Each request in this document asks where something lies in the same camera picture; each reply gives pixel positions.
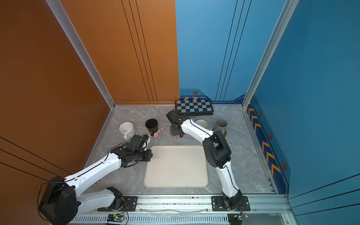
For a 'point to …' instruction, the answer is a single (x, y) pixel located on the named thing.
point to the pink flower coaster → (156, 136)
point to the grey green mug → (221, 125)
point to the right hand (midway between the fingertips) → (176, 131)
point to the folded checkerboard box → (194, 108)
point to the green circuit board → (113, 217)
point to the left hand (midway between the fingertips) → (152, 153)
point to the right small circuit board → (236, 219)
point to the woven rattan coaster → (174, 136)
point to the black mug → (152, 125)
